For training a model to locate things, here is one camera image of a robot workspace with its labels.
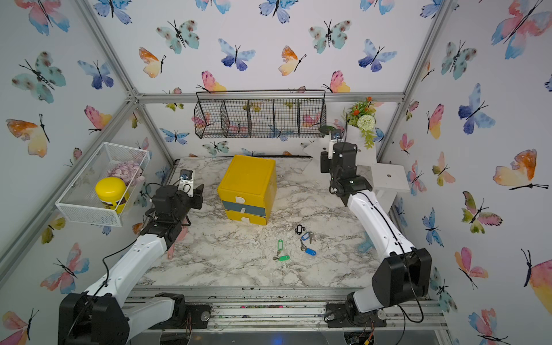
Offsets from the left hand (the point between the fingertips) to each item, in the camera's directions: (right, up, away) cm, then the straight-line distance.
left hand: (199, 182), depth 81 cm
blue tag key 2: (+43, -29, +8) cm, 52 cm away
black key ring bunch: (+38, -21, +13) cm, 46 cm away
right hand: (+49, +12, -3) cm, 51 cm away
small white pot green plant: (+51, +25, +21) cm, 61 cm away
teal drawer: (+16, -11, +7) cm, 20 cm away
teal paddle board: (+65, -26, +8) cm, 71 cm away
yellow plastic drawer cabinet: (+18, -2, +1) cm, 18 cm away
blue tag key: (+42, -23, +12) cm, 49 cm away
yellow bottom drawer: (+15, -15, +11) cm, 24 cm away
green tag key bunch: (+30, -27, +10) cm, 41 cm away
